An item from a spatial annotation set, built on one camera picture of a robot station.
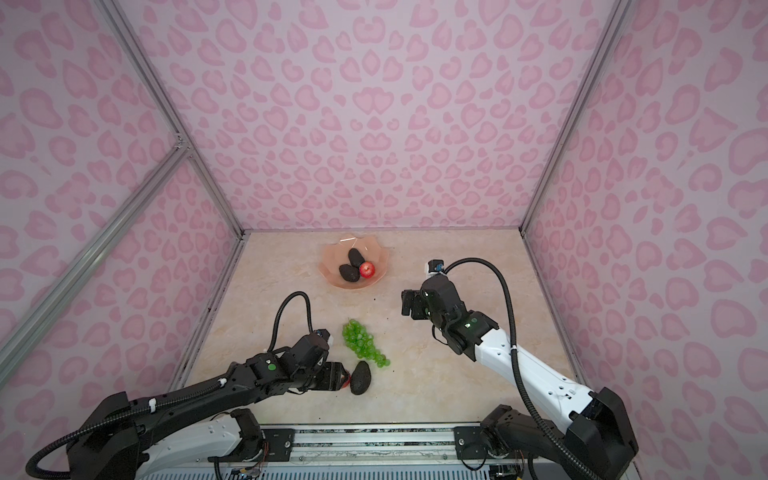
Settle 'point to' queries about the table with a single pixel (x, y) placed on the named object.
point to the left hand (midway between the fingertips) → (342, 374)
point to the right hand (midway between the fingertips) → (416, 292)
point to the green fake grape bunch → (358, 339)
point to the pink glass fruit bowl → (336, 254)
